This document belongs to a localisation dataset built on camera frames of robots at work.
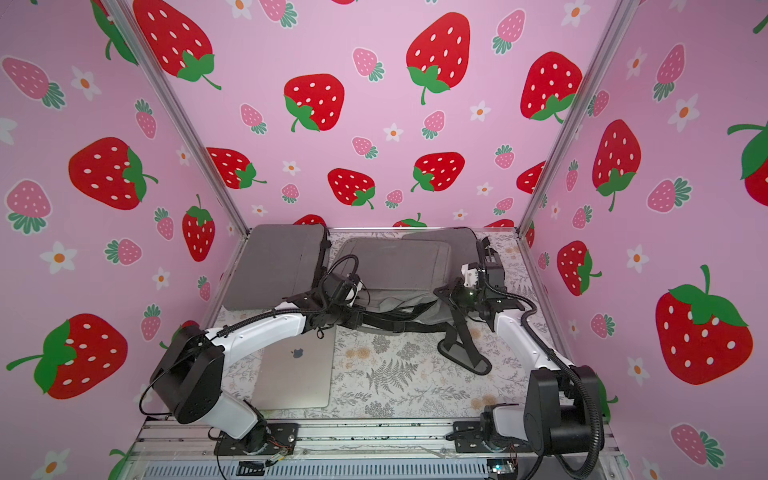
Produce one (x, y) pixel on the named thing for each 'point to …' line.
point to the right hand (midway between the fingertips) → (432, 291)
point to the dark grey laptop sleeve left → (278, 262)
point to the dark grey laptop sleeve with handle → (462, 244)
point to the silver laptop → (296, 371)
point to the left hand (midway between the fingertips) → (362, 313)
